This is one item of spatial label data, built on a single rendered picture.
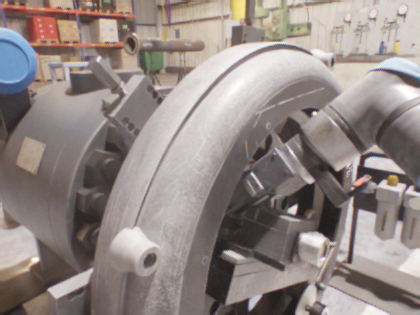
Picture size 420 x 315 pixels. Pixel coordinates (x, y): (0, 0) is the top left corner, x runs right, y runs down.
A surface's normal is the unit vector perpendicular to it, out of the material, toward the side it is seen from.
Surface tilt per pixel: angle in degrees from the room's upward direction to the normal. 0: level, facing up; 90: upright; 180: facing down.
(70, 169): 61
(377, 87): 51
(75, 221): 90
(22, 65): 90
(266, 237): 65
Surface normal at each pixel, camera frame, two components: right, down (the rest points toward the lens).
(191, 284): 0.75, 0.18
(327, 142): -0.34, 0.04
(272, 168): -0.46, -0.14
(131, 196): -0.56, -0.30
